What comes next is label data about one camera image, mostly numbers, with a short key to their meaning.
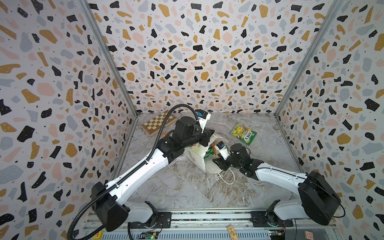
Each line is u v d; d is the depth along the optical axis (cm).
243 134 106
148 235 70
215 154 93
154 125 110
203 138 61
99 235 69
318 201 42
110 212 37
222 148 74
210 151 89
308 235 70
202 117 59
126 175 42
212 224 73
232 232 70
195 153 78
